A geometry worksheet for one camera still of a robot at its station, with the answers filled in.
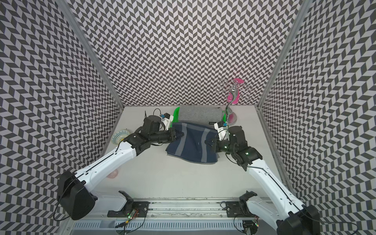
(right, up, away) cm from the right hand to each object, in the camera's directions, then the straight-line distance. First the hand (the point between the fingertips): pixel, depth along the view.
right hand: (206, 144), depth 74 cm
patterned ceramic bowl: (-57, +2, +22) cm, 61 cm away
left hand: (-12, +5, +1) cm, 13 cm away
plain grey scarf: (+2, +15, +22) cm, 27 cm away
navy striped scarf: (-8, -1, +1) cm, 8 cm away
